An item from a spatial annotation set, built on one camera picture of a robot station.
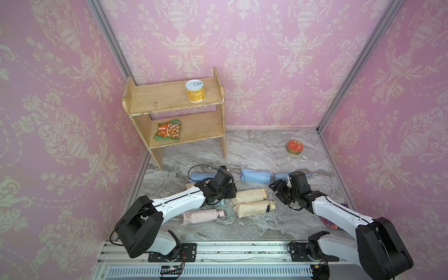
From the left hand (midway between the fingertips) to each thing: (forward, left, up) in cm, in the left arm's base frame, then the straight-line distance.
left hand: (235, 192), depth 85 cm
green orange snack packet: (+26, +35, +16) cm, 46 cm away
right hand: (+3, -19, -1) cm, 19 cm away
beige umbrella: (0, -7, -3) cm, 8 cm away
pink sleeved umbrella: (-11, +16, -2) cm, 19 cm away
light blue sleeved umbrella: (+10, +20, -3) cm, 23 cm away
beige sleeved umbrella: (-7, -9, -2) cm, 12 cm away
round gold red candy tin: (+31, -37, -1) cm, 48 cm away
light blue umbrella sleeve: (+11, -16, -3) cm, 19 cm away
